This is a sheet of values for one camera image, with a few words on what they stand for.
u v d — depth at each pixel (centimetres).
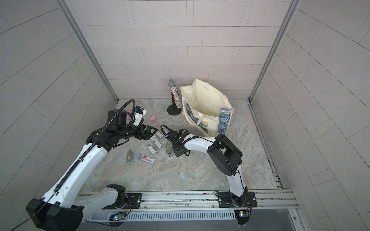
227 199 71
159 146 89
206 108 97
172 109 108
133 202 71
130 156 84
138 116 64
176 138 71
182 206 71
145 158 84
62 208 37
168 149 89
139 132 62
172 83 89
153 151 87
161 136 93
